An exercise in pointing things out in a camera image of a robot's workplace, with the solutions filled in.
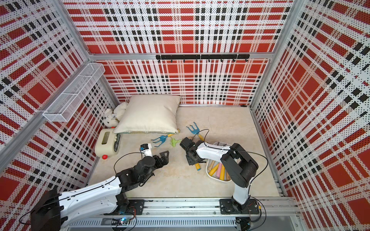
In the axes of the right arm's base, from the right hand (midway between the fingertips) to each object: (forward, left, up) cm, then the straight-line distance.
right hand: (197, 159), depth 90 cm
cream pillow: (+32, +35, +8) cm, 48 cm away
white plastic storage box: (-12, -15, +2) cm, 19 cm away
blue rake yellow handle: (-5, 0, +1) cm, 5 cm away
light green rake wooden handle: (-5, -9, +1) cm, 10 cm away
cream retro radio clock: (+7, +56, +9) cm, 57 cm away
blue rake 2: (+16, +25, 0) cm, 29 cm away
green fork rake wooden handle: (+13, +16, 0) cm, 21 cm away
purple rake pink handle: (-8, -13, +3) cm, 15 cm away
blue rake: (+23, 0, -2) cm, 23 cm away
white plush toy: (+29, +63, +7) cm, 70 cm away
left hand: (-1, +18, +10) cm, 21 cm away
